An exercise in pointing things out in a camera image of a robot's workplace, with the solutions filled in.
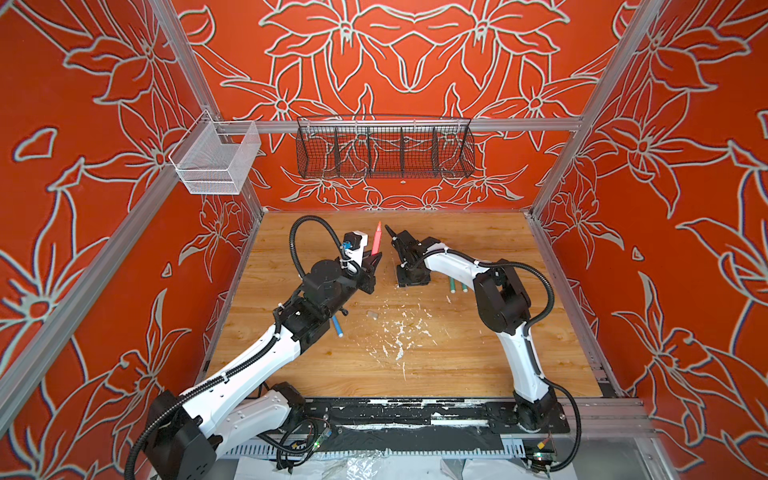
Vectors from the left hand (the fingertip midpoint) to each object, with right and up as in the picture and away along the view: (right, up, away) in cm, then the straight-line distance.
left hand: (376, 250), depth 70 cm
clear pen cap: (-2, -21, +20) cm, 29 cm away
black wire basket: (+2, +34, +28) cm, 44 cm away
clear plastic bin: (-52, +29, +23) cm, 64 cm away
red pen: (0, +1, -2) cm, 2 cm away
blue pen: (-12, -24, +17) cm, 32 cm away
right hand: (+8, -11, +28) cm, 32 cm away
